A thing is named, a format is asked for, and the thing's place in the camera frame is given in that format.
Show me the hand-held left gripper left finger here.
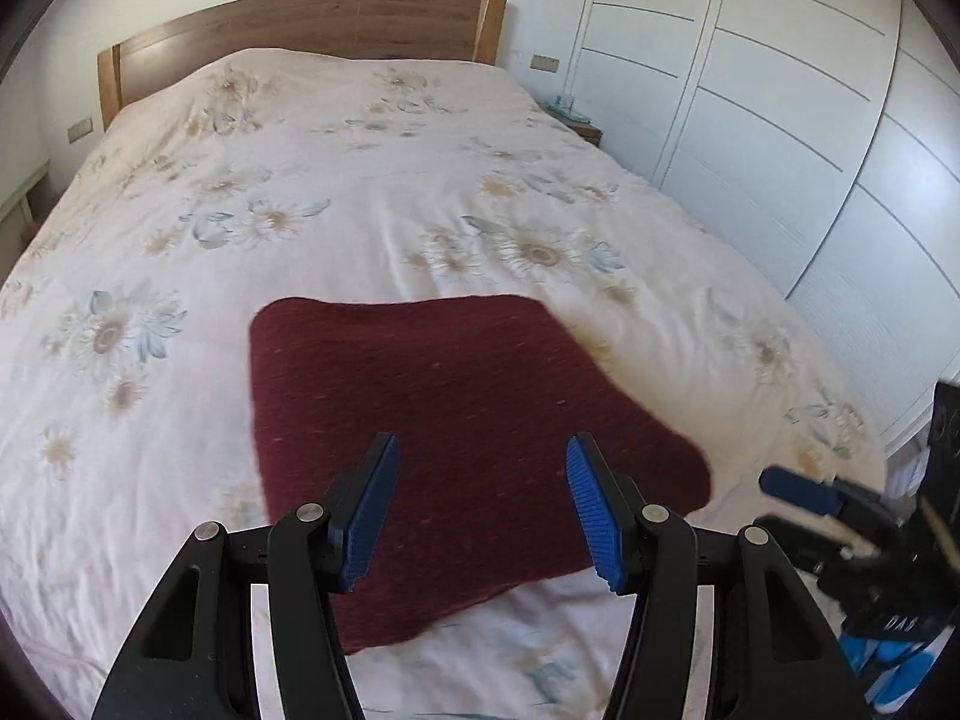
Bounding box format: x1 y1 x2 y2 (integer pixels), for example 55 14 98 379
90 433 400 720

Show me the bed with floral duvet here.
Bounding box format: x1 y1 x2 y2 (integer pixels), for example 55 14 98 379
0 47 890 720

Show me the blue white cloth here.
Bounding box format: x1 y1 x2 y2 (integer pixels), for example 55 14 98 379
838 615 947 707

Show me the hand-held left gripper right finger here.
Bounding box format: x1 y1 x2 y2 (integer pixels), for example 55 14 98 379
565 433 852 720

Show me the low white cabinet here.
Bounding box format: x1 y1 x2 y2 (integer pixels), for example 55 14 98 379
0 160 52 245

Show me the wooden nightstand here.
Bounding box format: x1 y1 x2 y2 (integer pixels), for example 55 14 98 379
544 101 605 149

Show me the dark red knit sweater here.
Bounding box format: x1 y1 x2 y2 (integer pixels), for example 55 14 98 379
249 294 712 655

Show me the white sliding wardrobe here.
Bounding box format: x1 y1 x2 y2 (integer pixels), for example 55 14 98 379
566 0 960 458

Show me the wooden headboard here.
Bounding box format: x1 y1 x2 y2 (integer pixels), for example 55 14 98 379
97 0 508 128

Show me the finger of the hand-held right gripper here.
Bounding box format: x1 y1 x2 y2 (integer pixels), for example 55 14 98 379
759 465 848 520
752 515 835 577

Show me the dark object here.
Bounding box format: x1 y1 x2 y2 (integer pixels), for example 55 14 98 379
928 381 960 482

